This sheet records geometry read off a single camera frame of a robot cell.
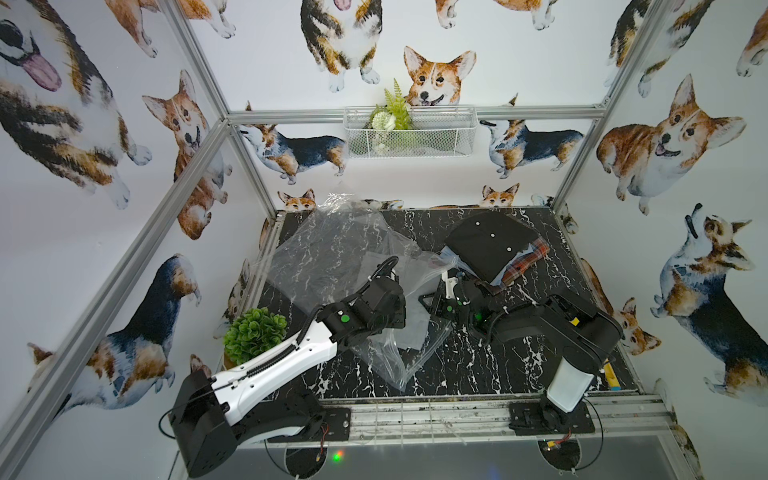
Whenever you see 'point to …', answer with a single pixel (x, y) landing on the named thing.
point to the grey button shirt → (417, 317)
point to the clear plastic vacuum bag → (341, 242)
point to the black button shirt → (486, 240)
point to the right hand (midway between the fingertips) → (417, 299)
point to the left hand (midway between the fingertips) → (407, 304)
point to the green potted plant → (251, 333)
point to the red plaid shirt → (541, 249)
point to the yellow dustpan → (613, 381)
